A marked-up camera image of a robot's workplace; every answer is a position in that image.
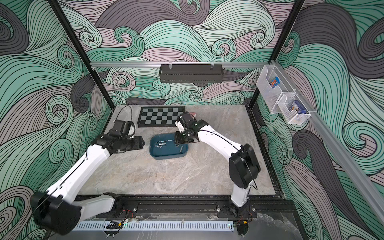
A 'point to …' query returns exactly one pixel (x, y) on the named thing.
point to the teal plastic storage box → (163, 146)
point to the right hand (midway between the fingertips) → (178, 140)
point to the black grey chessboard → (154, 116)
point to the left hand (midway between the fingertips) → (140, 142)
